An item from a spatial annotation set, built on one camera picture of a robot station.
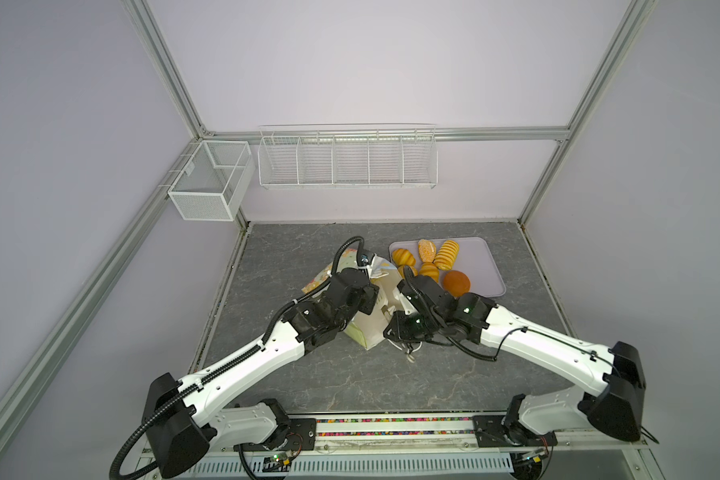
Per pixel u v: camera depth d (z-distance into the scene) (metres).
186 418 0.38
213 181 1.02
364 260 0.62
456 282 1.00
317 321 0.53
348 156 0.99
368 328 0.81
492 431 0.74
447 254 1.05
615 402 0.39
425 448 0.73
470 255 1.09
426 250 1.06
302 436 0.74
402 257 1.05
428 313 0.56
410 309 0.66
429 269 1.02
